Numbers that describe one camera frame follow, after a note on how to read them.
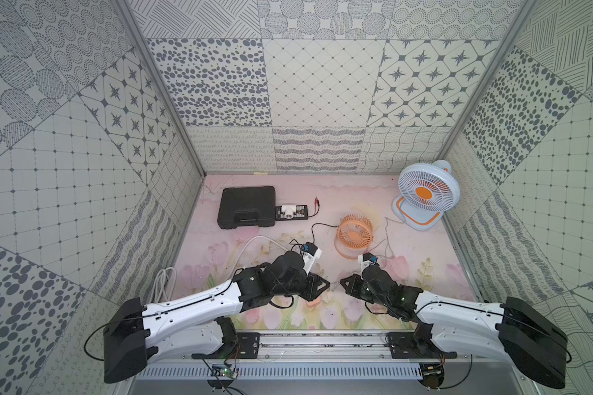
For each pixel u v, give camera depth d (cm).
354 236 91
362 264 78
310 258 67
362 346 76
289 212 101
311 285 62
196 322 47
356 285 73
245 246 95
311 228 101
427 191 87
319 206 109
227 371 70
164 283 85
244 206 101
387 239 94
